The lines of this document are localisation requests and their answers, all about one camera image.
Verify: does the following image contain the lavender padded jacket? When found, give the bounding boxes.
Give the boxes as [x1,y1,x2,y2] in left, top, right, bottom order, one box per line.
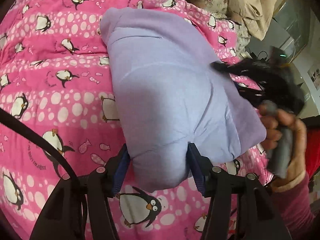
[100,8,266,192]

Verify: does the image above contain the person's right hand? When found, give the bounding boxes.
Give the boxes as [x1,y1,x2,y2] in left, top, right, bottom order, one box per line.
[259,105,307,187]

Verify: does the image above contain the grey appliance box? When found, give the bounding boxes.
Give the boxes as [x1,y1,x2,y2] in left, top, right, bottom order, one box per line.
[246,0,311,61]

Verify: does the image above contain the beige garment on bed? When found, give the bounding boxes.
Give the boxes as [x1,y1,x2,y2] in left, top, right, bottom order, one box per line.
[188,0,277,40]

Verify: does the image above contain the pink penguin blanket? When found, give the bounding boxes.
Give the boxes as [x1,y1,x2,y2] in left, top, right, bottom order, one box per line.
[0,0,276,240]

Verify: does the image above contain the black cable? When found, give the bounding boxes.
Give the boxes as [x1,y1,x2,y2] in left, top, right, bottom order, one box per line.
[0,107,89,240]

